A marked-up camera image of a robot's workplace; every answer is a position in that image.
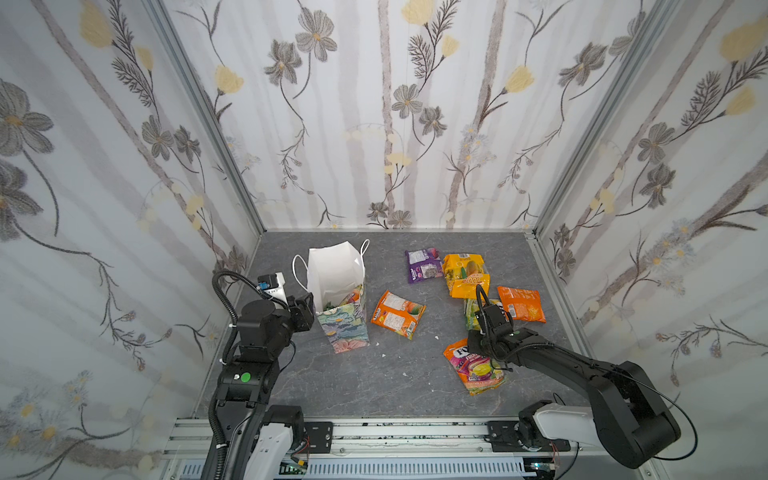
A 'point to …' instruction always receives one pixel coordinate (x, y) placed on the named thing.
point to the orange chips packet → (523, 305)
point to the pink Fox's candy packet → (481, 374)
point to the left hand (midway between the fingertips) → (301, 288)
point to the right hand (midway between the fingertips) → (467, 335)
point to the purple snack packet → (423, 264)
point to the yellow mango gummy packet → (463, 272)
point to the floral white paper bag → (335, 276)
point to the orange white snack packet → (398, 313)
